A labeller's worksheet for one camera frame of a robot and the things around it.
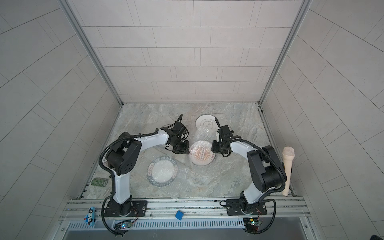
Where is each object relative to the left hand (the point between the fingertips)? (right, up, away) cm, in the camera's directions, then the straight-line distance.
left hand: (192, 151), depth 92 cm
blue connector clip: (-45, -24, -25) cm, 57 cm away
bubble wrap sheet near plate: (-27, -15, -14) cm, 34 cm away
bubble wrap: (+5, +9, +2) cm, 10 cm away
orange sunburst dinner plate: (+6, 0, -3) cm, 6 cm away
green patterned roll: (-47, -11, -16) cm, 51 cm away
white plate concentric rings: (+10, +17, +13) cm, 23 cm away
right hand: (+13, +2, +1) cm, 13 cm away
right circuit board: (+29, -28, -24) cm, 46 cm away
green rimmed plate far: (-18, +16, +10) cm, 26 cm away
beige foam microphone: (+42, +7, -30) cm, 52 cm away
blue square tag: (-5, -24, -22) cm, 33 cm away
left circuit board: (-30, -26, -26) cm, 47 cm away
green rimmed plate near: (-16, -8, -11) cm, 21 cm away
